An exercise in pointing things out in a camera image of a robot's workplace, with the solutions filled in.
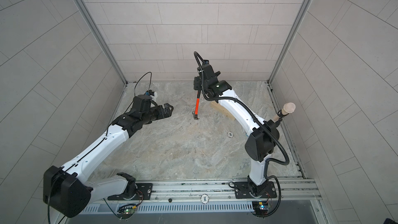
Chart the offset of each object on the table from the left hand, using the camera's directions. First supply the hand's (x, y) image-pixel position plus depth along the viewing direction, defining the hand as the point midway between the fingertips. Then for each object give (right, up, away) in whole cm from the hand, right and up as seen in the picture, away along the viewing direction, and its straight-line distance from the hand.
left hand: (170, 108), depth 80 cm
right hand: (+14, +15, +2) cm, 21 cm away
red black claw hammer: (+14, +1, +2) cm, 14 cm away
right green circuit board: (+44, -43, -12) cm, 63 cm away
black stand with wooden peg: (+56, +1, -11) cm, 57 cm away
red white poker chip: (+33, -16, +10) cm, 38 cm away
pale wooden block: (+25, 0, +19) cm, 31 cm away
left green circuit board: (-14, -42, -16) cm, 47 cm away
